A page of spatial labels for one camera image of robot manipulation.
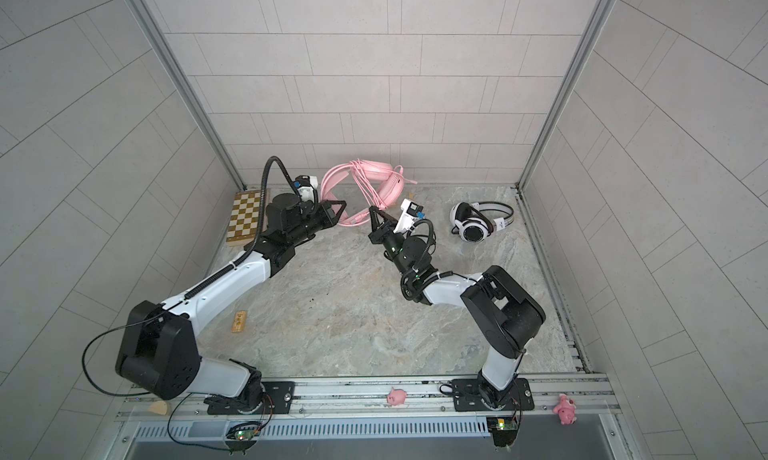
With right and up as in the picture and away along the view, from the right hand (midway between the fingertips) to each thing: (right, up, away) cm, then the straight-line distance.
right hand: (369, 209), depth 78 cm
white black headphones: (+32, -4, +19) cm, 38 cm away
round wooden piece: (-48, -46, -9) cm, 67 cm away
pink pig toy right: (+46, -46, -10) cm, 66 cm away
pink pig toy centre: (+7, -45, -8) cm, 46 cm away
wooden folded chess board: (-46, -3, +25) cm, 52 cm away
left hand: (-4, +2, +1) cm, 5 cm away
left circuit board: (-26, -48, -13) cm, 57 cm away
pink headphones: (-4, +5, +3) cm, 7 cm away
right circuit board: (+32, -51, -10) cm, 61 cm away
